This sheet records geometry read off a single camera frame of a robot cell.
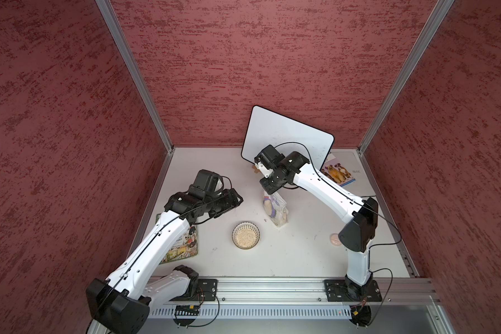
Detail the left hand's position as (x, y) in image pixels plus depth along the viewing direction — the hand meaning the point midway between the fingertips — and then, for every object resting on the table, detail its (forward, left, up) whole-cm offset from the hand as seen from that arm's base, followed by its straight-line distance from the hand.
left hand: (235, 207), depth 74 cm
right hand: (+10, -14, -2) cm, 17 cm away
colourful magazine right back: (+34, -48, -18) cm, 62 cm away
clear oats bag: (+3, -16, -6) cm, 17 cm away
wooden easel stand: (+12, -7, +7) cm, 16 cm away
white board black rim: (+34, -21, +5) cm, 41 cm away
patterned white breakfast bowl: (-5, -3, -16) cm, 17 cm away
